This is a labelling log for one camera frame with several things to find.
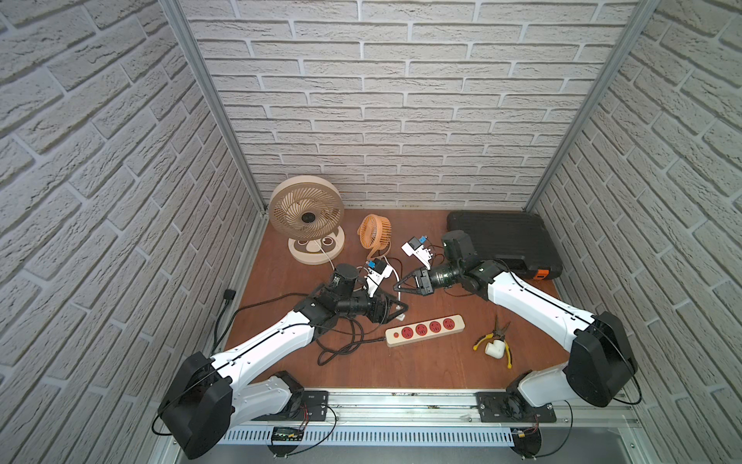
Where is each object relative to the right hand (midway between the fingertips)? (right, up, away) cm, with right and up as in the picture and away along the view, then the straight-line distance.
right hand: (399, 288), depth 73 cm
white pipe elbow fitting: (+29, -19, +8) cm, 35 cm away
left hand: (-1, -2, +2) cm, 3 cm away
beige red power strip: (+6, -15, +12) cm, 20 cm away
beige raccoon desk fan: (-27, +22, +13) cm, 37 cm away
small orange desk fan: (-7, +15, +25) cm, 29 cm away
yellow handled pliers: (+31, -16, +12) cm, 37 cm away
